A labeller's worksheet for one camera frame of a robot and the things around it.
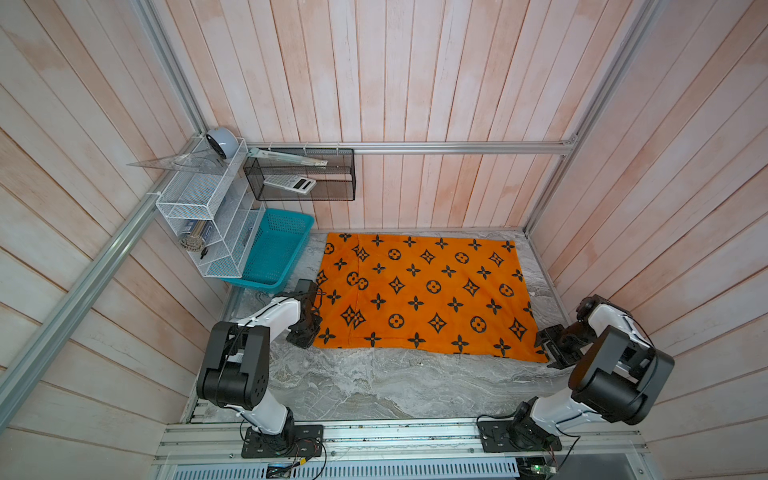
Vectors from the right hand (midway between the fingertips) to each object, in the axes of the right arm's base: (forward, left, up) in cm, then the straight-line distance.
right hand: (541, 347), depth 86 cm
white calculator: (+45, +77, +25) cm, 93 cm away
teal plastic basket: (+42, +89, -2) cm, 99 cm away
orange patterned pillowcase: (+19, +18, -2) cm, 26 cm away
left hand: (+3, +68, -2) cm, 68 cm away
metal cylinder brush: (+15, +96, +29) cm, 102 cm away
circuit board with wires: (-29, +7, -2) cm, 30 cm away
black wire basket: (+54, +66, +20) cm, 87 cm away
